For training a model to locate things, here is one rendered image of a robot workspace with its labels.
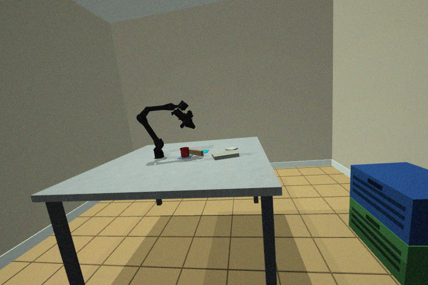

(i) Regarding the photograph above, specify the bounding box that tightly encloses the tan flat bar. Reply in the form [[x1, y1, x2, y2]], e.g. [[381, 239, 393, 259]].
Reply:
[[189, 149, 203, 156]]

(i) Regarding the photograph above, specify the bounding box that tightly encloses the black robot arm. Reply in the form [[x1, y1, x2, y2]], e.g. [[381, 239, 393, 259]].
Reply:
[[136, 100, 192, 159]]

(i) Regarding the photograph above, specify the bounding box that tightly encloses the red cup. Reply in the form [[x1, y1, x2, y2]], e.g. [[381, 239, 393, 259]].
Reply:
[[180, 147, 189, 158]]

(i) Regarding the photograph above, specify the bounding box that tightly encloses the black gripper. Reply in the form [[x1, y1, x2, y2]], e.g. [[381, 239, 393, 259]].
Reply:
[[178, 113, 195, 129]]

